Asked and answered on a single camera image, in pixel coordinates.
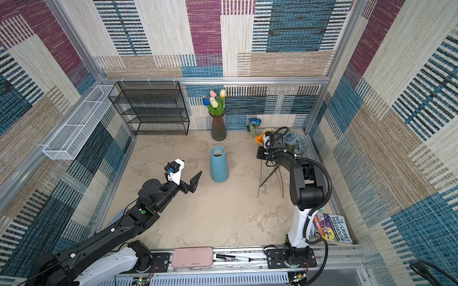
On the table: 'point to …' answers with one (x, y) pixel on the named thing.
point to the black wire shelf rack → (152, 108)
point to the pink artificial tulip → (212, 93)
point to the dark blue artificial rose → (255, 122)
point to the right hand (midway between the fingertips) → (259, 154)
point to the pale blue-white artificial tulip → (213, 102)
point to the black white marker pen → (237, 258)
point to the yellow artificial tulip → (223, 93)
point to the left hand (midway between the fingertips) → (191, 164)
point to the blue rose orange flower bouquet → (293, 142)
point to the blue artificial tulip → (206, 102)
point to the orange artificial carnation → (259, 139)
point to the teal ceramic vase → (219, 164)
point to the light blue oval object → (119, 215)
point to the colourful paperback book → (331, 227)
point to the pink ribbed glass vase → (218, 127)
